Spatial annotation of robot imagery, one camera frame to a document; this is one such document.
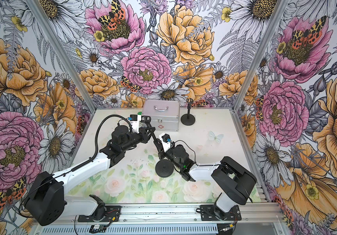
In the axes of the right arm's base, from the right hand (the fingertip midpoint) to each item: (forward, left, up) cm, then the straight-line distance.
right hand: (156, 142), depth 82 cm
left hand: (+3, +1, +6) cm, 6 cm away
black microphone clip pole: (+31, -21, +3) cm, 37 cm away
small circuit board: (-36, +28, -18) cm, 49 cm away
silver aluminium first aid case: (+25, -4, -4) cm, 26 cm away
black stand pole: (-9, -3, +5) cm, 11 cm away
